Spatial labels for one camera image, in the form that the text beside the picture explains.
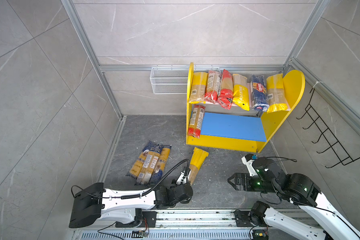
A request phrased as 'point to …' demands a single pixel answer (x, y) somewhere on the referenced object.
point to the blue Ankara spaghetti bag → (138, 165)
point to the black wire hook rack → (342, 156)
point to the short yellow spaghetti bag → (198, 158)
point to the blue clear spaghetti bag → (146, 173)
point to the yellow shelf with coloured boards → (240, 130)
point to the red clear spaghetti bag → (196, 121)
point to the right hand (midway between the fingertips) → (234, 179)
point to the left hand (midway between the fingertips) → (189, 180)
